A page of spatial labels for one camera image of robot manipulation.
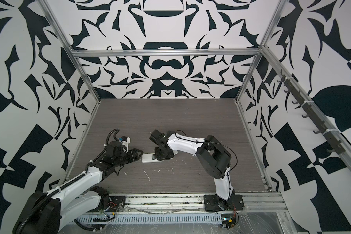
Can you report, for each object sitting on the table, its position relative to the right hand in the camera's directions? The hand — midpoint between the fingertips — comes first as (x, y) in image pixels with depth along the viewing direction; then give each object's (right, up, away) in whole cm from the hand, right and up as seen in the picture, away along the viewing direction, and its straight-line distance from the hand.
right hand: (159, 159), depth 86 cm
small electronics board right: (+35, -25, -15) cm, 46 cm away
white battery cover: (+9, +3, +5) cm, 11 cm away
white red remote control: (-7, 0, +2) cm, 7 cm away
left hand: (-11, +5, -1) cm, 12 cm away
